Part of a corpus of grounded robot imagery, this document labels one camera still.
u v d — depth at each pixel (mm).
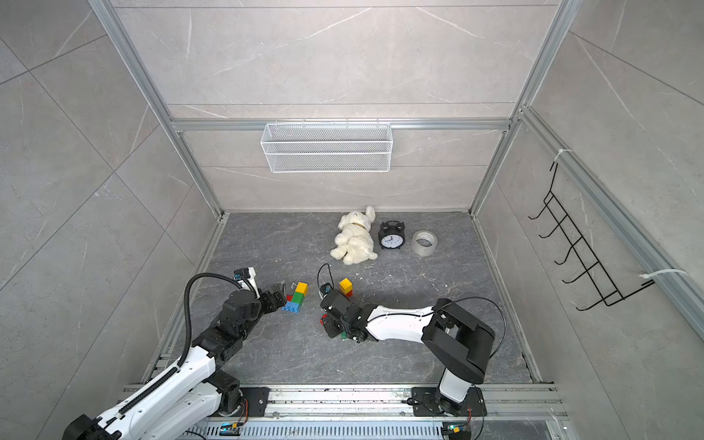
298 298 906
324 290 774
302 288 932
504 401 746
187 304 573
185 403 568
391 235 1018
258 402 730
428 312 493
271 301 725
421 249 1068
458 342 446
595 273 631
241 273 701
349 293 937
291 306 880
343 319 656
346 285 887
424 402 732
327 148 1009
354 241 953
